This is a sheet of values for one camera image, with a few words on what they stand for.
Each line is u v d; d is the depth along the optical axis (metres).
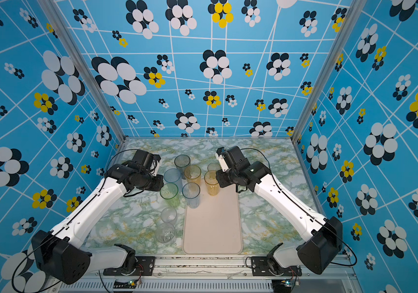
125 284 0.72
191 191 0.84
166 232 0.82
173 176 0.92
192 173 0.93
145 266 0.74
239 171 0.56
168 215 0.87
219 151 0.68
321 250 0.38
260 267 0.73
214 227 0.86
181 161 0.90
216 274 0.72
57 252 0.38
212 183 0.85
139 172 0.60
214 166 0.98
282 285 0.70
